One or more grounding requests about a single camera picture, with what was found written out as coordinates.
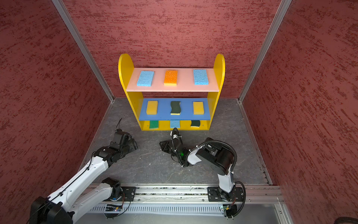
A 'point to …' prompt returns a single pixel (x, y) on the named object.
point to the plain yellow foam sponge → (152, 108)
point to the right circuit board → (225, 207)
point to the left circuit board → (109, 207)
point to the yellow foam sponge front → (198, 108)
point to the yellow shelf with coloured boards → (170, 99)
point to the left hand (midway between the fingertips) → (131, 148)
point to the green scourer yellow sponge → (154, 124)
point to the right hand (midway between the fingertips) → (159, 146)
